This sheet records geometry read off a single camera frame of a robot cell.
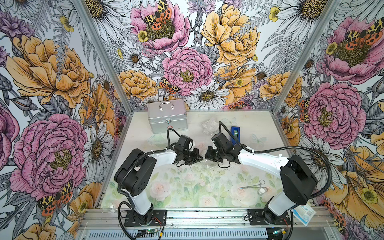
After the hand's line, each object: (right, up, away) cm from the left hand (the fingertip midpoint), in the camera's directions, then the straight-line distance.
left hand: (202, 162), depth 90 cm
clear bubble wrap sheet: (+6, +21, +13) cm, 25 cm away
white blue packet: (+50, -22, -14) cm, 57 cm away
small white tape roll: (+30, -12, -10) cm, 34 cm away
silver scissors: (+31, -12, -4) cm, 34 cm away
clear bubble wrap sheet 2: (+3, 0, -4) cm, 5 cm away
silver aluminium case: (-22, +28, +6) cm, 36 cm away
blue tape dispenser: (+22, +17, +10) cm, 30 cm away
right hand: (+1, +3, -4) cm, 5 cm away
